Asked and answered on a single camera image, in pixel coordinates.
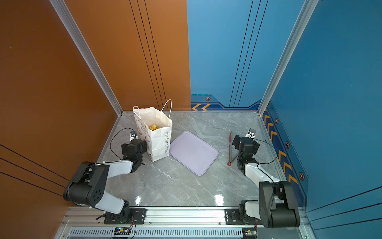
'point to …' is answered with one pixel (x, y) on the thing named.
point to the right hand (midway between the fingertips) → (245, 137)
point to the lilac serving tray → (194, 152)
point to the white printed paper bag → (157, 140)
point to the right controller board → (249, 231)
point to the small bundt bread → (153, 127)
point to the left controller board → (122, 231)
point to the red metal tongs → (230, 161)
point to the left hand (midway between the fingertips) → (134, 141)
